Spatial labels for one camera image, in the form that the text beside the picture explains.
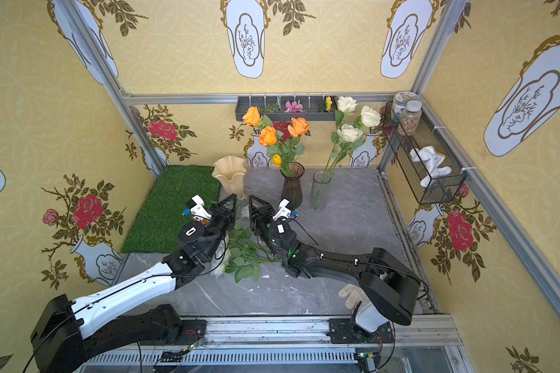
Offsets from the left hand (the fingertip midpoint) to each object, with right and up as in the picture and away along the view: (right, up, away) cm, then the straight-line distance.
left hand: (230, 193), depth 71 cm
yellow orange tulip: (+14, +12, +11) cm, 21 cm away
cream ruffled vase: (-7, +8, +28) cm, 30 cm away
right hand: (+7, 0, +3) cm, 7 cm away
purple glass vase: (+20, +2, +24) cm, 31 cm away
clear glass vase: (+32, 0, +27) cm, 42 cm away
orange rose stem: (+20, +17, +19) cm, 32 cm away
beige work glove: (+42, -36, +10) cm, 56 cm away
